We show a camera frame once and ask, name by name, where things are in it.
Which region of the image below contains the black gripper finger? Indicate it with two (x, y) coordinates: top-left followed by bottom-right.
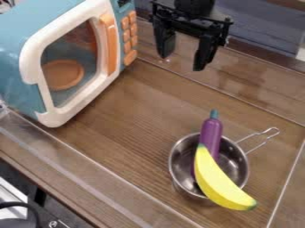
(152, 16), (175, 59)
(193, 34), (217, 71)

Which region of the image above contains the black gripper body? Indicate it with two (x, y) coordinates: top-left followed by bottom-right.
(150, 0), (234, 46)

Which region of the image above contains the purple toy eggplant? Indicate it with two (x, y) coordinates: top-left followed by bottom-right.
(190, 109), (223, 179)

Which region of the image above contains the silver pot with handle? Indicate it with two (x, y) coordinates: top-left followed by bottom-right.
(168, 126), (279, 205)

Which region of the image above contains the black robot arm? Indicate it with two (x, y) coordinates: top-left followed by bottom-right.
(150, 0), (234, 71)

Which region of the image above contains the blue toy microwave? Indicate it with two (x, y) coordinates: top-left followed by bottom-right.
(0, 0), (138, 127)

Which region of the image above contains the yellow toy banana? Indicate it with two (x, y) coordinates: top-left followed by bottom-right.
(194, 143), (257, 211)

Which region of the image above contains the black cable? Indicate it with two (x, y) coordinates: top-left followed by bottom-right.
(0, 201), (43, 228)

